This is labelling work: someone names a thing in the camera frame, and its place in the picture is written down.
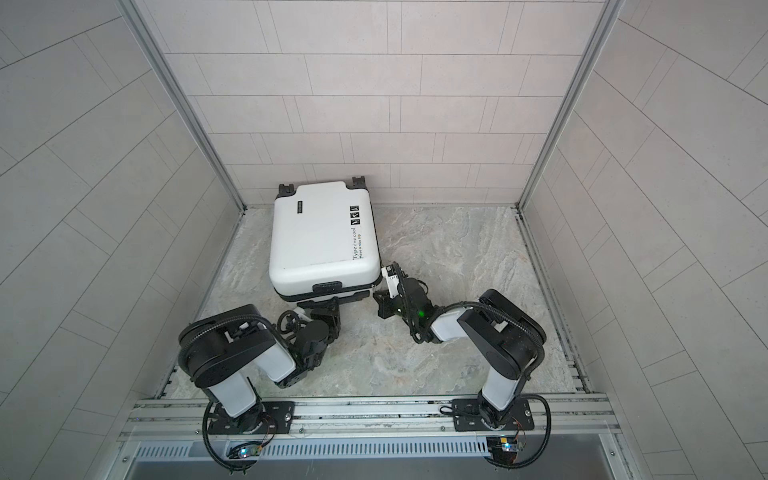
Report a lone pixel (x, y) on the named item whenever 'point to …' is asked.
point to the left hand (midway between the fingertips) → (351, 295)
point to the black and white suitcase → (324, 242)
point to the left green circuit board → (249, 452)
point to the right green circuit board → (503, 443)
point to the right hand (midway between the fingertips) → (372, 297)
